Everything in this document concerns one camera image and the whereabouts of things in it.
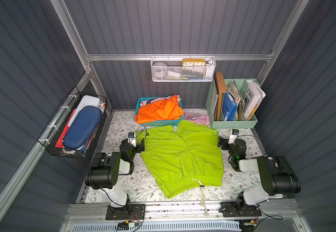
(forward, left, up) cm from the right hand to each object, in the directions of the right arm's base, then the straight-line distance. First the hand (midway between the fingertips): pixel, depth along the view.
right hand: (230, 136), depth 93 cm
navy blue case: (-12, +81, +25) cm, 85 cm away
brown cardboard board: (+19, +8, +23) cm, 31 cm away
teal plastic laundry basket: (+14, +39, -3) cm, 42 cm away
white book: (+21, -16, +16) cm, 31 cm away
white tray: (+6, +86, +26) cm, 90 cm away
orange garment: (+20, +42, +5) cm, 47 cm away
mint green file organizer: (+32, -9, +14) cm, 36 cm away
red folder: (-19, +89, +23) cm, 94 cm away
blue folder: (+18, -1, +9) cm, 20 cm away
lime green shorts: (-13, +31, -7) cm, 34 cm away
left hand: (-1, +62, -1) cm, 62 cm away
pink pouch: (+24, +18, -8) cm, 31 cm away
